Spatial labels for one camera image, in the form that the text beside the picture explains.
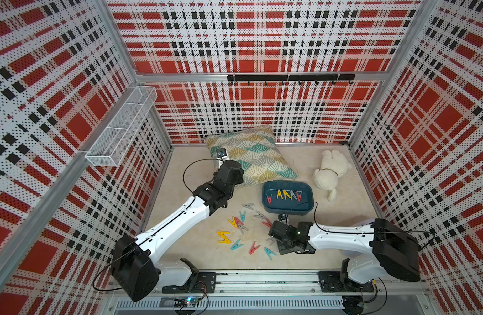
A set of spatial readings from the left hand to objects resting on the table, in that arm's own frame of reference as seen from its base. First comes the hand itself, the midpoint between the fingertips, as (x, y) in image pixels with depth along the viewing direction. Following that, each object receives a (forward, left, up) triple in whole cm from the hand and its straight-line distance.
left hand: (236, 167), depth 80 cm
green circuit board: (-44, +17, -22) cm, 52 cm away
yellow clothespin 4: (-14, +2, -23) cm, 27 cm away
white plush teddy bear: (+15, -50, -17) cm, 54 cm away
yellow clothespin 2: (0, -20, -23) cm, 31 cm away
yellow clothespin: (+1, -23, -23) cm, 33 cm away
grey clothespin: (+1, -27, -24) cm, 36 cm away
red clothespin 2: (-1, -30, -23) cm, 38 cm away
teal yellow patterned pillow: (+16, -8, -8) cm, 20 cm away
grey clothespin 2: (-6, -5, -24) cm, 25 cm away
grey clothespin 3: (-11, -10, -23) cm, 28 cm away
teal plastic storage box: (-7, -25, -24) cm, 35 cm away
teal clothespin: (-11, -2, -23) cm, 26 cm away
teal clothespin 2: (-25, +1, -23) cm, 34 cm away
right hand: (-24, -22, -24) cm, 40 cm away
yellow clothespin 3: (-23, +5, -23) cm, 33 cm away
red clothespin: (-3, -15, -23) cm, 27 cm away
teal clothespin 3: (-27, -14, -23) cm, 38 cm away
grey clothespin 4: (-16, -2, -23) cm, 29 cm away
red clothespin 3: (-26, -7, -23) cm, 36 cm away
